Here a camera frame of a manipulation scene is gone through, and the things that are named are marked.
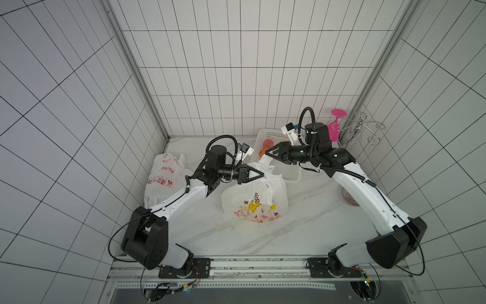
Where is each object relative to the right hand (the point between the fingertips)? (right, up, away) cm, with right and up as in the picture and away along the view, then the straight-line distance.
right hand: (269, 149), depth 70 cm
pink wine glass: (+33, +10, +17) cm, 38 cm away
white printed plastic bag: (-3, -20, +2) cm, 20 cm away
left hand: (-4, -11, +1) cm, 12 cm away
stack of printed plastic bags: (-48, -14, +20) cm, 54 cm away
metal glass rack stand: (+43, +12, +16) cm, 47 cm away
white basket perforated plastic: (+13, -11, +19) cm, 25 cm away
